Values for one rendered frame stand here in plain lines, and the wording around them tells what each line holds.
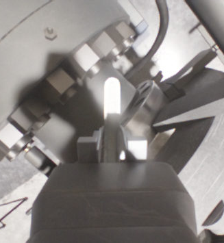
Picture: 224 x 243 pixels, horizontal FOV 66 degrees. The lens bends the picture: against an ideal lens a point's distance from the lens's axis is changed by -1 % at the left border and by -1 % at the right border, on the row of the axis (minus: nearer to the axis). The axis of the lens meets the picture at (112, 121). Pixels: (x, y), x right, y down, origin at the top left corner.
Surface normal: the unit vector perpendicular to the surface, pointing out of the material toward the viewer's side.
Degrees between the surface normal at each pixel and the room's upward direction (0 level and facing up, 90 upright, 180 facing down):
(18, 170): 0
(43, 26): 29
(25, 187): 0
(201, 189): 24
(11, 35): 20
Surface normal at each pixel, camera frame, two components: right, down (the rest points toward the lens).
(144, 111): 0.46, -0.22
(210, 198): 0.25, 0.04
